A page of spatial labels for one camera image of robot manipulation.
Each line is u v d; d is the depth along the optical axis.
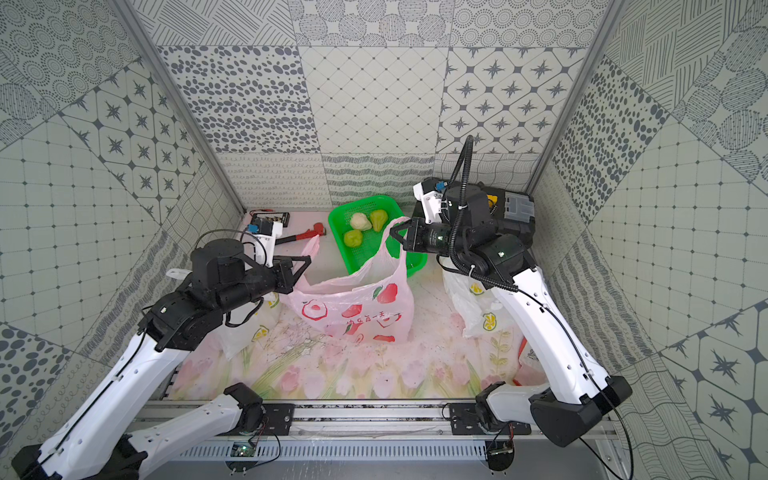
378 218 1.12
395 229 0.65
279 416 0.74
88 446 0.37
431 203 0.57
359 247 1.07
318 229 1.14
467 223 0.45
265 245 0.56
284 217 1.18
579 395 0.37
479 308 0.87
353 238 1.05
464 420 0.73
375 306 0.66
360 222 1.11
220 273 0.45
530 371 0.82
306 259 0.64
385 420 0.76
